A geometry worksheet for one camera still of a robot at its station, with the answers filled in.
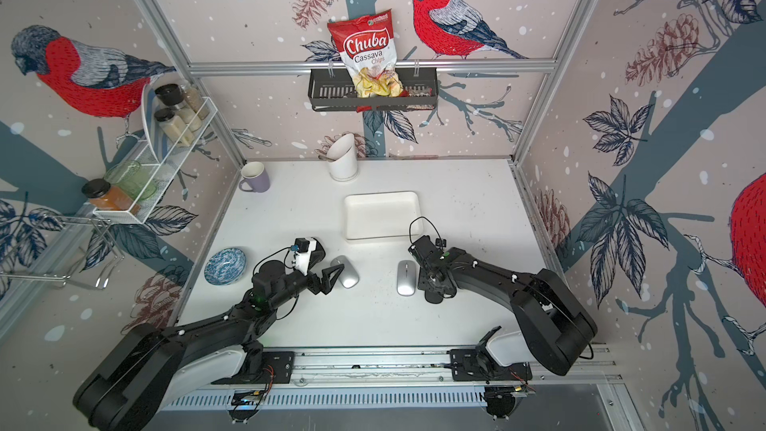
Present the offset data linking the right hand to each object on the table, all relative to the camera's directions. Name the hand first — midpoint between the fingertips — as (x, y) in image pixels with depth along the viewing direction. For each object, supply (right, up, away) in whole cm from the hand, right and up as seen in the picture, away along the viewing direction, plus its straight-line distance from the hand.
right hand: (430, 280), depth 88 cm
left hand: (-28, +9, -5) cm, 29 cm away
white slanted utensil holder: (-30, +39, +16) cm, 51 cm away
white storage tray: (-16, +18, +15) cm, 29 cm away
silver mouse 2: (-7, 0, 0) cm, 7 cm away
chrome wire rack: (-77, +18, -31) cm, 85 cm away
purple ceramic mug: (-61, +31, +15) cm, 70 cm away
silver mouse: (-25, +1, +1) cm, 25 cm away
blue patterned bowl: (-64, +4, +2) cm, 64 cm away
